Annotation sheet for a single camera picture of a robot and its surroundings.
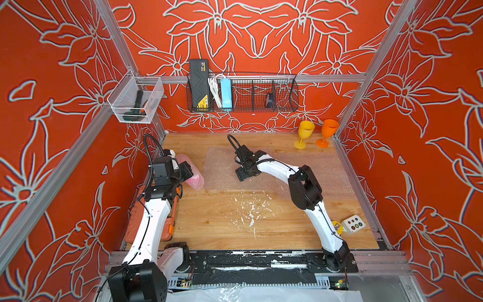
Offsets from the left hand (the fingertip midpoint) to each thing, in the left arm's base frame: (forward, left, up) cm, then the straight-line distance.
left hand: (190, 164), depth 80 cm
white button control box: (-15, -72, -17) cm, 76 cm away
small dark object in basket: (+34, -35, +11) cm, 50 cm away
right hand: (+9, -22, -19) cm, 31 cm away
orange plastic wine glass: (+33, -70, -5) cm, 77 cm away
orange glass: (+9, -10, -19) cm, 24 cm away
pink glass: (-6, -4, -4) cm, 8 cm away
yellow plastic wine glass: (+31, -56, -4) cm, 64 cm away
